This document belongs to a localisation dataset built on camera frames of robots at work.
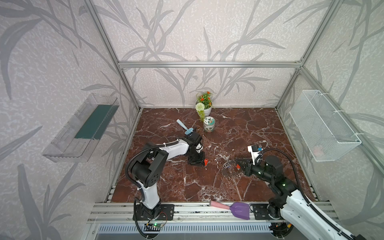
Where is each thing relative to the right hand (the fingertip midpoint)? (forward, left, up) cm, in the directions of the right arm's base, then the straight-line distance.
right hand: (236, 156), depth 78 cm
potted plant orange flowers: (+39, +17, 0) cm, 43 cm away
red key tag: (+3, +16, -14) cm, 22 cm away
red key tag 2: (-4, -1, -4) cm, 5 cm away
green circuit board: (-30, +42, -15) cm, 54 cm away
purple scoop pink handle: (-23, -1, -13) cm, 26 cm away
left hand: (+3, +16, -11) cm, 20 cm away
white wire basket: (0, -35, +20) cm, 40 cm away
